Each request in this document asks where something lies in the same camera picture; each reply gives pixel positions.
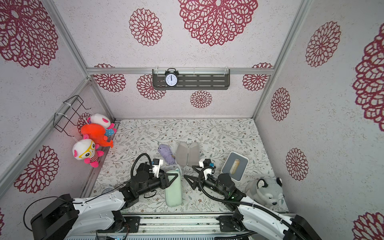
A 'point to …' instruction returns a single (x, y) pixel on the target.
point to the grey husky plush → (268, 191)
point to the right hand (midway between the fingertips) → (188, 171)
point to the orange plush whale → (97, 132)
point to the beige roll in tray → (235, 166)
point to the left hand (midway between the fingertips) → (177, 176)
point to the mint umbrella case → (173, 192)
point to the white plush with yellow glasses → (86, 149)
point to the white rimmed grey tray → (240, 174)
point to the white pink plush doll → (100, 119)
